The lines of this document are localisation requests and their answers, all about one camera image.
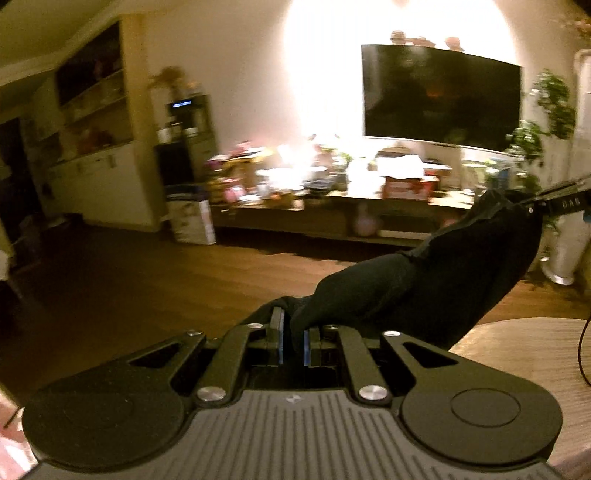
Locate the water dispenser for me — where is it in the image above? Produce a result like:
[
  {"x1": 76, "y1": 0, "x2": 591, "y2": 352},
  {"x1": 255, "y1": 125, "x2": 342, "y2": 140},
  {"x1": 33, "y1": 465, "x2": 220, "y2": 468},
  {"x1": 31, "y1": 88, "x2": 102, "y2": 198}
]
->
[{"x1": 155, "y1": 94, "x2": 218, "y2": 197}]

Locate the white cardboard box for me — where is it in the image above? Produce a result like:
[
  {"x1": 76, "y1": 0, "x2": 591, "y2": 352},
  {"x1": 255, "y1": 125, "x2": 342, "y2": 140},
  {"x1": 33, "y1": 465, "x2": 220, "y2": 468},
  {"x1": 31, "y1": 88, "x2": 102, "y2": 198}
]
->
[{"x1": 166, "y1": 195, "x2": 216, "y2": 245}]

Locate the wall television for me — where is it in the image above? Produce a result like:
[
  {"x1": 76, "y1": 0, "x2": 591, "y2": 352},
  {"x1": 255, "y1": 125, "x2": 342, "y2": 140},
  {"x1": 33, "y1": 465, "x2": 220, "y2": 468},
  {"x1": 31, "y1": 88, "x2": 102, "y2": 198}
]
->
[{"x1": 362, "y1": 44, "x2": 522, "y2": 151}]

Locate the white shelf cabinet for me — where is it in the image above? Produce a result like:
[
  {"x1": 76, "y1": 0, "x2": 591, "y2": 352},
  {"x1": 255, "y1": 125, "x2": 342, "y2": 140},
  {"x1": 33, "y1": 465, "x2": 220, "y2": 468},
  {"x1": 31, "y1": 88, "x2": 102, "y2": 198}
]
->
[{"x1": 29, "y1": 13, "x2": 163, "y2": 231}]

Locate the green potted plant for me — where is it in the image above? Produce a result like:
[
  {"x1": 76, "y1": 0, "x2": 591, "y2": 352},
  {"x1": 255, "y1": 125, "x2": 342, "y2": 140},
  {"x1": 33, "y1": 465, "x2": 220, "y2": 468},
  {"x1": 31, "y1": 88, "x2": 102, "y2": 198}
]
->
[{"x1": 505, "y1": 68, "x2": 577, "y2": 195}]

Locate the wooden tv console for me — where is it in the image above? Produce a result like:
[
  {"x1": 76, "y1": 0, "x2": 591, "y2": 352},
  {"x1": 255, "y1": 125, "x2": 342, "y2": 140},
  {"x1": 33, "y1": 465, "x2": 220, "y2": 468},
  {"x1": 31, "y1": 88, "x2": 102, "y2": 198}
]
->
[{"x1": 211, "y1": 191, "x2": 473, "y2": 247}]

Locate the black garment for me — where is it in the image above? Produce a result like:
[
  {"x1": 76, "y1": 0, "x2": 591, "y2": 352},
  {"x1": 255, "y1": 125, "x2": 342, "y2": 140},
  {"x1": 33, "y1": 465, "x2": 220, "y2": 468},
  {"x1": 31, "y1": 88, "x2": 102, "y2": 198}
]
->
[{"x1": 245, "y1": 190, "x2": 543, "y2": 349}]

